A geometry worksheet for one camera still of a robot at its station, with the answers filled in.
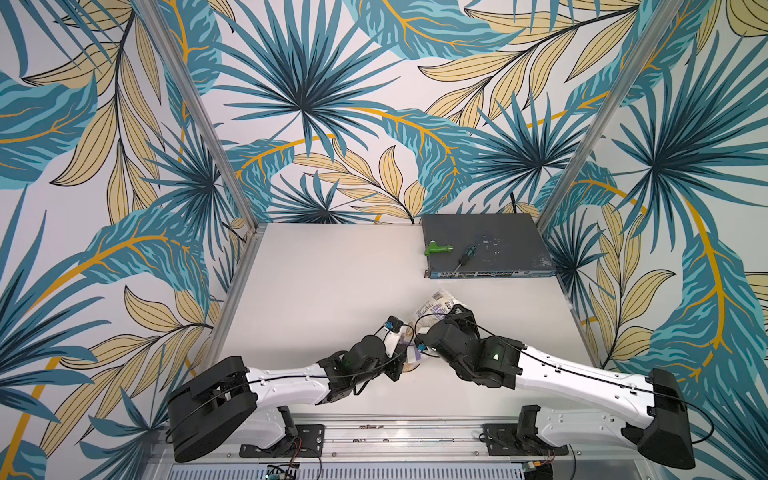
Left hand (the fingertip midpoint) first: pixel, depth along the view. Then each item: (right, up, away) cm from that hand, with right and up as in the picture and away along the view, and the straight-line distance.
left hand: (408, 352), depth 80 cm
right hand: (+10, +11, -7) cm, 17 cm away
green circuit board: (-32, -26, -9) cm, 42 cm away
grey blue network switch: (+39, +30, +30) cm, 57 cm away
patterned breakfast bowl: (+1, +1, -7) cm, 7 cm away
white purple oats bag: (+6, +12, -5) cm, 15 cm away
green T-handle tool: (+12, +29, +26) cm, 41 cm away
